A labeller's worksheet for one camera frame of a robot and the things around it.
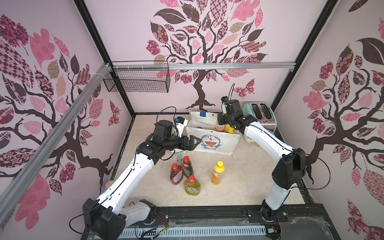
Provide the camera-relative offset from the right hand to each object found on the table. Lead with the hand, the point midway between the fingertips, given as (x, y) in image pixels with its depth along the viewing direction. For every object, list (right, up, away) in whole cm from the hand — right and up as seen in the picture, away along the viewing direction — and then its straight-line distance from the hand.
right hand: (221, 112), depth 86 cm
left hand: (-16, -16, -14) cm, 27 cm away
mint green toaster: (+31, +1, +12) cm, 33 cm away
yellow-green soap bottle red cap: (-17, -39, -13) cm, 44 cm away
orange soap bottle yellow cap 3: (-4, -29, -16) cm, 33 cm away
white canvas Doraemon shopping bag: (-11, -8, +11) cm, 17 cm away
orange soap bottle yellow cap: (+4, -10, -5) cm, 12 cm away
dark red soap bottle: (-25, -33, -10) cm, 43 cm away
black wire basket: (-62, +30, +36) cm, 78 cm away
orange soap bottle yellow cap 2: (0, -9, +2) cm, 9 cm away
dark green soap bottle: (-19, -31, -8) cm, 38 cm away
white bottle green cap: (-25, -26, 0) cm, 36 cm away
